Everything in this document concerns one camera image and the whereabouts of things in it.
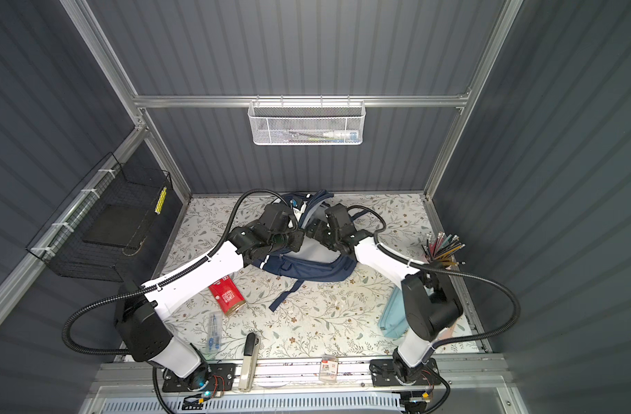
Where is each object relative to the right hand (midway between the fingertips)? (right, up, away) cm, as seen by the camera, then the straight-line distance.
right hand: (314, 233), depth 89 cm
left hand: (-3, +2, -8) cm, 9 cm away
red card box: (-30, -22, 0) cm, 37 cm away
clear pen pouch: (-31, -31, -8) cm, 45 cm away
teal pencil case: (+25, -27, -10) cm, 38 cm away
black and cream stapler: (-18, -36, -16) cm, 43 cm away
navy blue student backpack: (0, -10, +3) cm, 10 cm away
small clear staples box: (+5, -38, -15) cm, 42 cm away
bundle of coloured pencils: (+44, -6, 0) cm, 45 cm away
